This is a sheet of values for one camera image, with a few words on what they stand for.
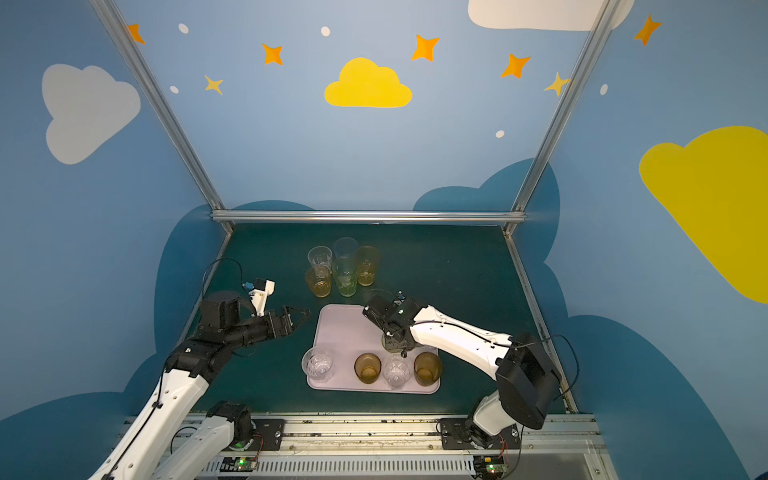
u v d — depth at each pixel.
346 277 1.02
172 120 0.88
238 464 0.71
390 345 0.73
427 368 0.84
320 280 1.02
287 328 0.65
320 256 1.07
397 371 0.84
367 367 0.84
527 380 0.42
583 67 0.78
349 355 0.90
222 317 0.57
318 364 0.85
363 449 0.73
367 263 0.98
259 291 0.68
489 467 0.71
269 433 0.76
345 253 0.99
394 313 0.60
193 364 0.51
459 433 0.75
